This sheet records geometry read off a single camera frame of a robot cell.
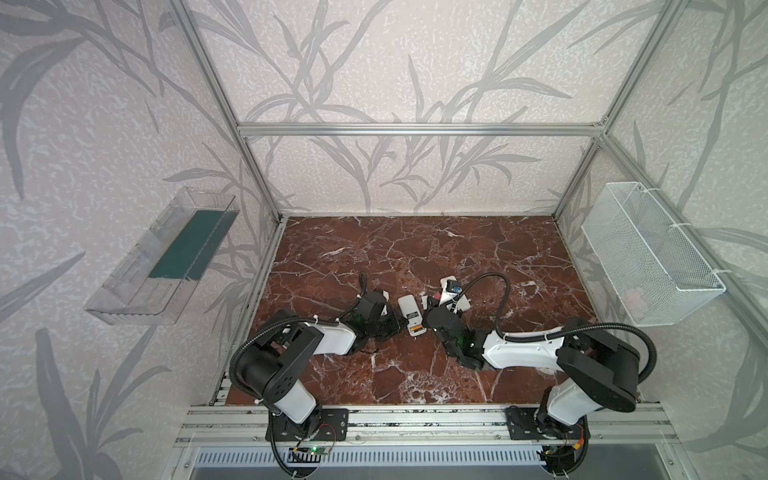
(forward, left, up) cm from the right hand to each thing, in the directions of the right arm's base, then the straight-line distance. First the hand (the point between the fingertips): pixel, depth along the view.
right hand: (427, 291), depth 87 cm
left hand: (-4, +4, -7) cm, 9 cm away
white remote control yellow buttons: (+1, -12, -9) cm, 15 cm away
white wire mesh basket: (-9, -48, +23) cm, 54 cm away
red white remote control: (-4, +4, -8) cm, 10 cm away
